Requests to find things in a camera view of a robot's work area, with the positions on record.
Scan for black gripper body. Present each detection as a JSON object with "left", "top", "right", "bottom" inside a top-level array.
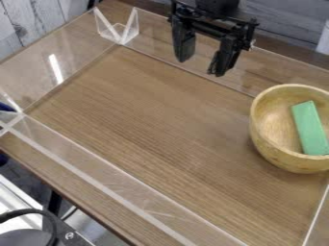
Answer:
[{"left": 168, "top": 0, "right": 259, "bottom": 50}]

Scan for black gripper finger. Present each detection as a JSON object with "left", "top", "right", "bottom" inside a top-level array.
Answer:
[
  {"left": 172, "top": 22, "right": 195, "bottom": 62},
  {"left": 207, "top": 37, "right": 242, "bottom": 77}
]

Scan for light wooden bowl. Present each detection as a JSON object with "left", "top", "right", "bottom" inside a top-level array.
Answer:
[{"left": 248, "top": 84, "right": 329, "bottom": 174}]

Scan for black table leg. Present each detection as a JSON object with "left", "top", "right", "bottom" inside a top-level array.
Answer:
[{"left": 48, "top": 191, "right": 63, "bottom": 215}]

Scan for black metal bracket with screw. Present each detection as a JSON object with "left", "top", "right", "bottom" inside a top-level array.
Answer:
[{"left": 51, "top": 217, "right": 95, "bottom": 246}]

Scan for green rectangular block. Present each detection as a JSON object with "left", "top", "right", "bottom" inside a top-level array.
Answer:
[{"left": 291, "top": 101, "right": 329, "bottom": 156}]

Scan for black cable loop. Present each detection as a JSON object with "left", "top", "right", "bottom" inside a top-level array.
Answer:
[{"left": 0, "top": 208, "right": 59, "bottom": 246}]

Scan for clear acrylic tray walls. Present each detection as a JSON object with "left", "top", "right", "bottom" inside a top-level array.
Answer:
[{"left": 0, "top": 1, "right": 329, "bottom": 246}]

